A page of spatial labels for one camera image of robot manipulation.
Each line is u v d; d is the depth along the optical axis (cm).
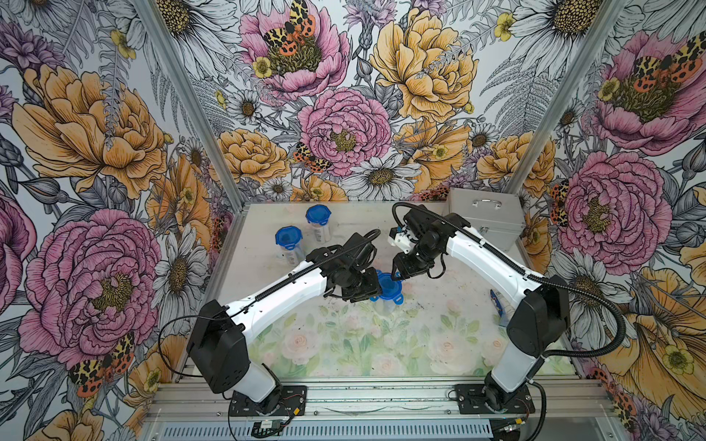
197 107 91
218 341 41
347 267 58
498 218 99
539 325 45
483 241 54
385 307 87
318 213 100
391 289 82
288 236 97
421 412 74
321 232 104
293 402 73
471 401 74
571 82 85
